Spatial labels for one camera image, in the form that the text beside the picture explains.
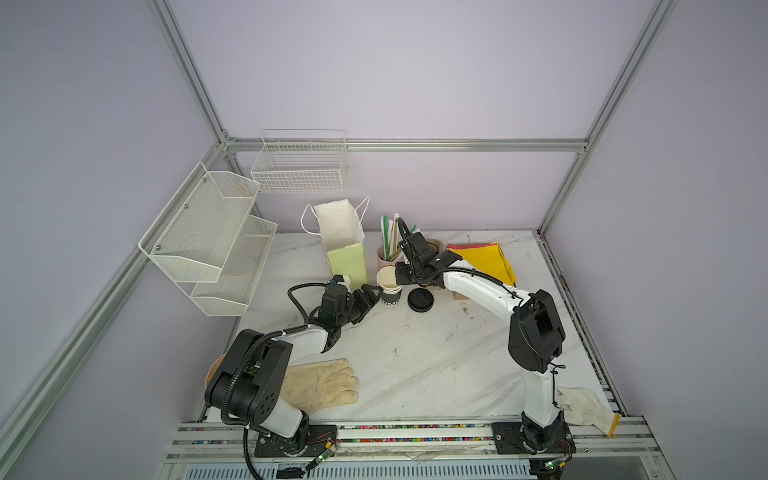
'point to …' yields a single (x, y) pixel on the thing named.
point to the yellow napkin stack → (489, 257)
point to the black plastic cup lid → (420, 300)
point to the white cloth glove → (582, 406)
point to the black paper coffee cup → (386, 278)
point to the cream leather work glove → (313, 386)
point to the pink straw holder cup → (381, 262)
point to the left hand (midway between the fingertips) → (378, 296)
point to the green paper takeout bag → (342, 235)
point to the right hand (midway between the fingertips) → (396, 272)
